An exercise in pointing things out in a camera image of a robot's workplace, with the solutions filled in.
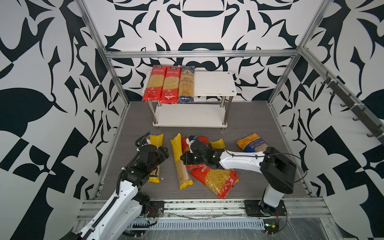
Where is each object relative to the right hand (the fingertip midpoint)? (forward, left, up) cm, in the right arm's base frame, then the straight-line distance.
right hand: (179, 155), depth 82 cm
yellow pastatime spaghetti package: (-12, -3, -3) cm, 13 cm away
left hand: (+3, +8, +4) cm, 9 cm away
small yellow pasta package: (+11, -23, -8) cm, 27 cm away
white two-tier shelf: (+30, -16, +25) cm, 42 cm away
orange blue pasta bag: (+9, -43, -3) cm, 44 cm away
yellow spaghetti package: (+14, +16, -7) cm, 22 cm away
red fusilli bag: (-12, -22, -6) cm, 25 cm away
